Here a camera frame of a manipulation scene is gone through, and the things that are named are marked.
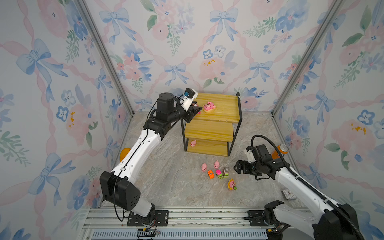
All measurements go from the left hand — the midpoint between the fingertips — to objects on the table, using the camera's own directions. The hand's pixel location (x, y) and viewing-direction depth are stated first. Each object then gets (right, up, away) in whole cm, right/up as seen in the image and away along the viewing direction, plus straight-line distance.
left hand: (198, 102), depth 70 cm
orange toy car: (+8, -39, +16) cm, 43 cm away
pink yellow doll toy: (+18, -42, +10) cm, 47 cm away
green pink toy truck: (+13, -39, +17) cm, 44 cm away
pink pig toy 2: (+4, -36, +20) cm, 41 cm away
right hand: (+24, -34, +13) cm, 44 cm away
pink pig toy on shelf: (-3, -22, +28) cm, 36 cm away
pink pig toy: (+12, -34, +20) cm, 41 cm away
